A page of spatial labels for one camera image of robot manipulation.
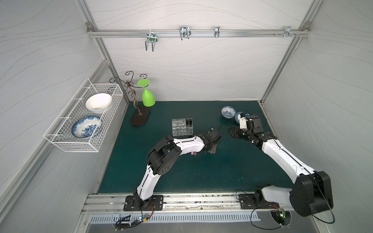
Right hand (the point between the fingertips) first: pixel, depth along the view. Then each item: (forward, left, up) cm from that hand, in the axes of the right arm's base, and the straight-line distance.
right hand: (233, 129), depth 86 cm
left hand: (-7, +11, -14) cm, 18 cm away
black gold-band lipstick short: (+9, +29, -8) cm, 31 cm away
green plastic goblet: (+15, +54, +8) cm, 57 cm away
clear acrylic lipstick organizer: (+8, +32, -12) cm, 35 cm away
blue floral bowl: (+25, -3, -13) cm, 29 cm away
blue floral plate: (-15, +72, +19) cm, 76 cm away
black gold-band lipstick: (+9, +26, -7) cm, 29 cm away
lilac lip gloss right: (-10, +25, -13) cm, 30 cm away
